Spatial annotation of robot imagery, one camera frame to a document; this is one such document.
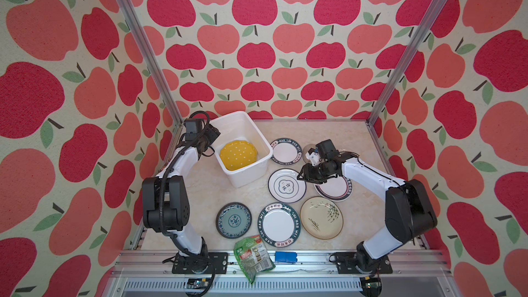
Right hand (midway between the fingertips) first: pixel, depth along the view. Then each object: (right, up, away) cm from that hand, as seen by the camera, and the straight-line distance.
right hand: (302, 181), depth 89 cm
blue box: (-7, -26, -12) cm, 30 cm away
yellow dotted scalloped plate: (-31, +11, +16) cm, 37 cm away
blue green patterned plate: (-30, -15, -4) cm, 33 cm away
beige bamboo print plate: (+7, -14, -4) cm, 17 cm away
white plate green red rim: (+17, -5, +5) cm, 18 cm away
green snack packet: (-21, -25, -14) cm, 35 cm away
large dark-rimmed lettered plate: (-11, -17, -6) cm, 21 cm away
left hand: (-39, +21, +4) cm, 44 cm away
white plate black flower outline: (-7, -4, +5) cm, 10 cm away
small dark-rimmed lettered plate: (-5, +12, +19) cm, 23 cm away
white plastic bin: (-29, +26, +16) cm, 42 cm away
